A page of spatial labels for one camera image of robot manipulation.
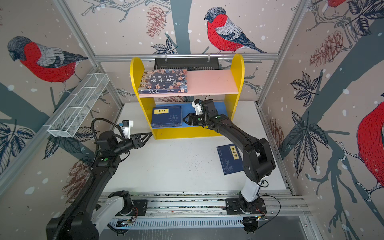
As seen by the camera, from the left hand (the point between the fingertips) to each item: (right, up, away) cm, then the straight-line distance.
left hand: (148, 135), depth 74 cm
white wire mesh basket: (-39, +11, +1) cm, 40 cm away
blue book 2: (+46, -17, +16) cm, 52 cm away
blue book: (+6, +9, +16) cm, 19 cm away
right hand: (+18, +7, +11) cm, 22 cm away
